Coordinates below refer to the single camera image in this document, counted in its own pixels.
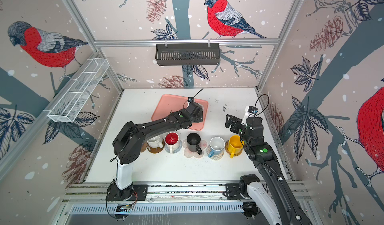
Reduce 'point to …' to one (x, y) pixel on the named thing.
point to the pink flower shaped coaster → (202, 144)
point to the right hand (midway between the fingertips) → (231, 118)
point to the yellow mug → (235, 145)
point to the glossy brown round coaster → (156, 150)
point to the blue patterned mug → (217, 145)
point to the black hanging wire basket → (187, 54)
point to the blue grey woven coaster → (180, 145)
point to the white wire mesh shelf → (71, 102)
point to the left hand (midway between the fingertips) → (196, 113)
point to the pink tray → (169, 103)
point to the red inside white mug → (172, 140)
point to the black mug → (193, 141)
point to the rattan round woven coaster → (226, 150)
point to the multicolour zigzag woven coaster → (215, 157)
